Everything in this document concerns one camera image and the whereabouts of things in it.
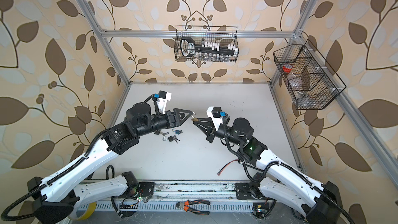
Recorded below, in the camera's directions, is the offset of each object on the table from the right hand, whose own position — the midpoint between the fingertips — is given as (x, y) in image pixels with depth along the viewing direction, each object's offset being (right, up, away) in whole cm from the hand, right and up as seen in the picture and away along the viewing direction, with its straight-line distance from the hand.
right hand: (196, 122), depth 62 cm
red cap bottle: (+51, +27, +25) cm, 63 cm away
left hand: (-2, +3, -3) cm, 5 cm away
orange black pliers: (-5, -39, +8) cm, 41 cm away
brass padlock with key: (0, +1, -1) cm, 2 cm away
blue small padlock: (-13, -11, +32) cm, 36 cm away
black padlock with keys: (-17, -14, +29) cm, 36 cm away
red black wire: (+12, -29, +18) cm, 36 cm away
